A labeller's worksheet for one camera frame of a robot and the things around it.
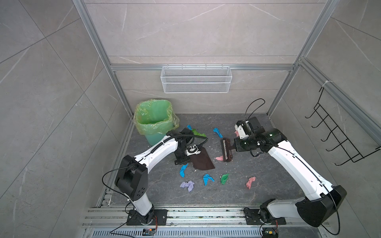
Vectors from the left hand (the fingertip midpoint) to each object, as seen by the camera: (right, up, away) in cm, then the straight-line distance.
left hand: (183, 156), depth 84 cm
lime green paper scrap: (+8, +12, +23) cm, 27 cm away
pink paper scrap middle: (+23, -3, +10) cm, 26 cm away
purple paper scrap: (+3, -15, -2) cm, 16 cm away
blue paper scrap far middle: (+22, +15, +23) cm, 35 cm away
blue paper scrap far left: (+3, +17, +26) cm, 32 cm away
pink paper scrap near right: (+38, -16, -1) cm, 41 cm away
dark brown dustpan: (+11, -5, +10) cm, 16 cm away
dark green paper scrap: (+24, -13, +1) cm, 27 cm away
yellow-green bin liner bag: (-22, +24, +19) cm, 38 cm away
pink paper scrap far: (+26, +14, -16) cm, 34 cm away
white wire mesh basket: (+7, +50, +16) cm, 53 cm away
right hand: (+28, +8, -8) cm, 30 cm away
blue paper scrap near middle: (+13, -13, +1) cm, 19 cm away
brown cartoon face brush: (+26, 0, +1) cm, 26 cm away
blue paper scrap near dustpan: (-1, -10, +5) cm, 11 cm away
